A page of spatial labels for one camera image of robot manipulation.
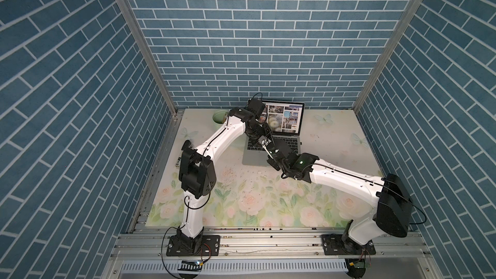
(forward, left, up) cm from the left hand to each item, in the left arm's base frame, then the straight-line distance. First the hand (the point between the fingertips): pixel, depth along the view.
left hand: (280, 142), depth 83 cm
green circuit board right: (-42, -28, -19) cm, 54 cm away
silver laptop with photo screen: (+22, -5, -10) cm, 25 cm away
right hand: (-2, +2, -2) cm, 3 cm away
